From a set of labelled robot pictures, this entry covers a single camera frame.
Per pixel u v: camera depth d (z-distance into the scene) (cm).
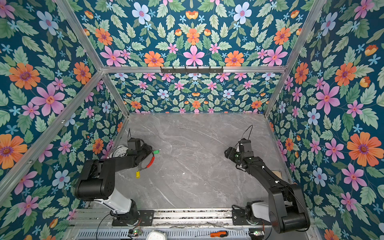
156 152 96
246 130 112
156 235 68
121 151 94
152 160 94
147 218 73
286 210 41
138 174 88
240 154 74
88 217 75
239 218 73
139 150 82
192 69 91
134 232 70
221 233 68
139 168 91
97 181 47
